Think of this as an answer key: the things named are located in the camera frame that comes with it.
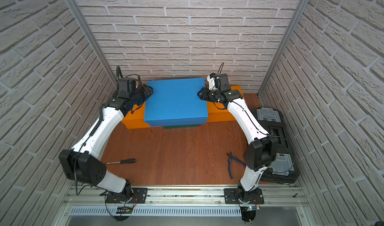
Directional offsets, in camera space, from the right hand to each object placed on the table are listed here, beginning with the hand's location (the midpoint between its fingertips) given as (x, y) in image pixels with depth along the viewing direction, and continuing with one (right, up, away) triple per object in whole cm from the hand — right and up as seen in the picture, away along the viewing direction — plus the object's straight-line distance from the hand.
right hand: (201, 94), depth 81 cm
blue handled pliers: (+16, -41, +2) cm, 45 cm away
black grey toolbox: (+38, -36, -15) cm, 54 cm away
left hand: (-25, +3, -2) cm, 26 cm away
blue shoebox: (-14, -5, -4) cm, 15 cm away
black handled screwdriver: (-42, -39, +3) cm, 57 cm away
